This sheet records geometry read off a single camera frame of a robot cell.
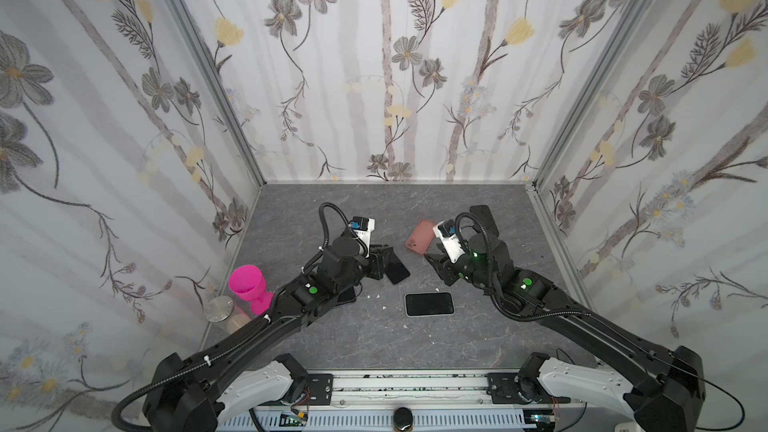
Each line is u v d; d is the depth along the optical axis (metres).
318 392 0.74
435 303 0.90
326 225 0.57
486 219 1.11
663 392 0.39
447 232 0.63
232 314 0.73
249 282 0.78
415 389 0.75
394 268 0.95
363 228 0.65
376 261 0.65
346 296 0.62
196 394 0.39
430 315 0.86
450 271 0.65
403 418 0.63
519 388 0.66
